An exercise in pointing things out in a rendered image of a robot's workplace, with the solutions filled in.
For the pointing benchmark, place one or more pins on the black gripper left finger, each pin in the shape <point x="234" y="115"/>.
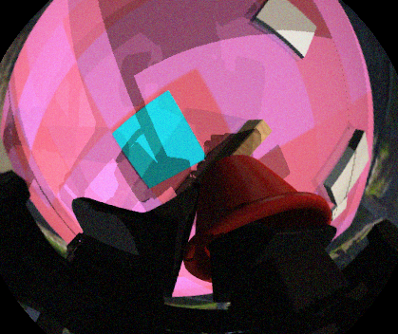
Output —
<point x="161" y="234"/>

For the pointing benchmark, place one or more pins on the beige square block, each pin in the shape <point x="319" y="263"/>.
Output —
<point x="337" y="210"/>

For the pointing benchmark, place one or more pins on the olive brown flat bar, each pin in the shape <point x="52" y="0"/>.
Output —
<point x="244" y="142"/>

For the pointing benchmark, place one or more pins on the white square block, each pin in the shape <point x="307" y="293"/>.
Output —
<point x="288" y="23"/>

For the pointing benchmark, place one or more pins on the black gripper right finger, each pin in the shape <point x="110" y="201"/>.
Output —
<point x="237" y="255"/>

